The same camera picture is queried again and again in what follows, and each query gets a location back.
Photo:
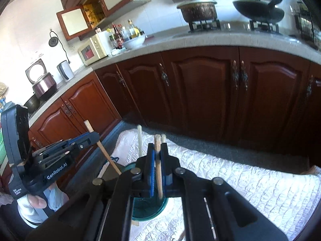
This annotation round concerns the white bowl on counter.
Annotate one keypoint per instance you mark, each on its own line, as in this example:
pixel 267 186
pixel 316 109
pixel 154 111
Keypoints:
pixel 135 42

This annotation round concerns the rice cooker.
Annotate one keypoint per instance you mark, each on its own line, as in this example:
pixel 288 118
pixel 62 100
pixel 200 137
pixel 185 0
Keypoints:
pixel 43 84

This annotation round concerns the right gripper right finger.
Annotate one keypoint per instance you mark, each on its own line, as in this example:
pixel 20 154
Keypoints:
pixel 212 209

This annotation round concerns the chopstick standing in cup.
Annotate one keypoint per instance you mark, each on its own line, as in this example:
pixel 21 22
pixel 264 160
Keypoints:
pixel 140 145

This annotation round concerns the black wok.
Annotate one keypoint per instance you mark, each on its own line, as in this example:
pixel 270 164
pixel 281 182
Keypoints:
pixel 260 11

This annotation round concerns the cooking pot with lid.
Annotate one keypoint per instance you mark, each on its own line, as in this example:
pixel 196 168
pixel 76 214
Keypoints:
pixel 198 10

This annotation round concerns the silver kettle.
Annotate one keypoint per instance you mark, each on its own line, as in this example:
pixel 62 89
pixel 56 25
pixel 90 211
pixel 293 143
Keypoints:
pixel 65 71

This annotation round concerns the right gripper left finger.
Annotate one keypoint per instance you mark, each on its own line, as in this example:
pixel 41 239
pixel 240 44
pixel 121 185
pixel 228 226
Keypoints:
pixel 103 209

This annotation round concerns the white floral cup teal inside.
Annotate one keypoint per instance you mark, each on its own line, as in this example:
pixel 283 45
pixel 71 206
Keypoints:
pixel 148 208

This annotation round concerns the microwave oven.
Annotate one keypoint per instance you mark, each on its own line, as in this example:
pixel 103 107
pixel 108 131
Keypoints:
pixel 95 48

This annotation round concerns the white quilted table cloth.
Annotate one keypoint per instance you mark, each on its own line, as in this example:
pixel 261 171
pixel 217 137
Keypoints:
pixel 287 200

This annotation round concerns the white gloved left hand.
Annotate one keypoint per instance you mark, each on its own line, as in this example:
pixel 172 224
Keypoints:
pixel 32 207

